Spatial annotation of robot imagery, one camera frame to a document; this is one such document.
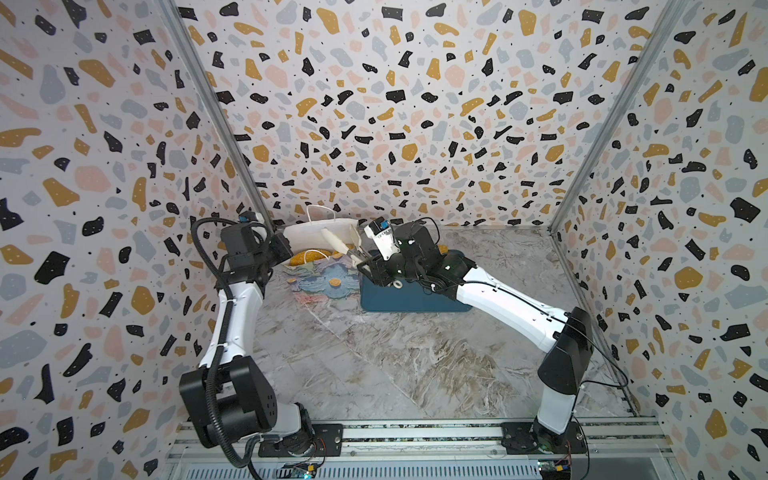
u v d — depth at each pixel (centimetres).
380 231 64
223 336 45
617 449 75
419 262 57
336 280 91
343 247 72
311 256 79
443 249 110
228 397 44
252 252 62
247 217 70
